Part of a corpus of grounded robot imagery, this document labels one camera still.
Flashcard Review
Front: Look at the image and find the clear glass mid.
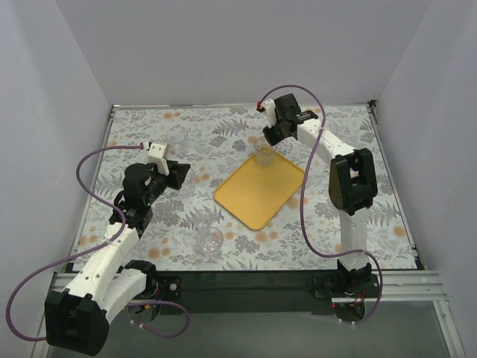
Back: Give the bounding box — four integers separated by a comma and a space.
179, 167, 195, 197

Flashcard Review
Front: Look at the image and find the clear glass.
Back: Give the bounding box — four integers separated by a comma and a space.
254, 136, 276, 167
165, 126, 189, 155
195, 226, 224, 258
324, 119, 339, 136

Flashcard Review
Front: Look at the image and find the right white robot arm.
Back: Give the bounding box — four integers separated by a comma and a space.
256, 94, 378, 278

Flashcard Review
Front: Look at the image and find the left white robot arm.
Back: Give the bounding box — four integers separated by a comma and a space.
45, 160, 191, 357

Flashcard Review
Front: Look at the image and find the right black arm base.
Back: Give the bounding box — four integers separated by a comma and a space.
306, 265, 382, 326

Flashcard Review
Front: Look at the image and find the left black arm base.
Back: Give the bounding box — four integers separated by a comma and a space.
127, 275, 182, 324

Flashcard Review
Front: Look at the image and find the yellow plastic tray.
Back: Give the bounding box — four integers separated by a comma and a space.
213, 153, 304, 230

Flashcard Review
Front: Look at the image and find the floral patterned table mat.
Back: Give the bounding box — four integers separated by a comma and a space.
72, 105, 420, 271

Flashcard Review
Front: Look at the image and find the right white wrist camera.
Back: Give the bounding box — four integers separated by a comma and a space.
256, 98, 277, 128

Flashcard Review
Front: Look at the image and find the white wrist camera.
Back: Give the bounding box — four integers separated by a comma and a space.
256, 98, 277, 128
148, 142, 170, 176

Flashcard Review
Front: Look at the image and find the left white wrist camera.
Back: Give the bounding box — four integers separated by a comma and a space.
148, 142, 170, 176

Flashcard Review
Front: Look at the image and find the aluminium frame rail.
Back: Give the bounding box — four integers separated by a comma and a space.
44, 99, 467, 358

